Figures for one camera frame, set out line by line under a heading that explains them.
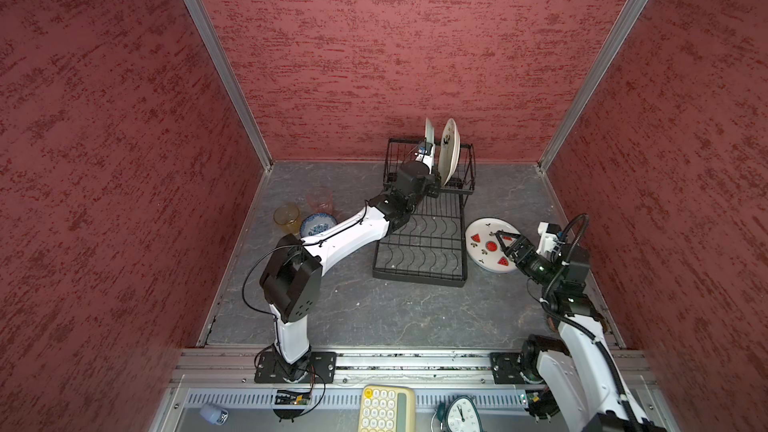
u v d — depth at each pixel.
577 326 0.53
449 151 0.75
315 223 0.92
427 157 0.69
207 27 0.81
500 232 0.77
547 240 0.73
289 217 1.03
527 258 0.71
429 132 0.79
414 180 0.61
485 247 0.96
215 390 0.72
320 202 1.06
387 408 0.68
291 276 0.48
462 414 0.65
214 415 0.65
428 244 0.95
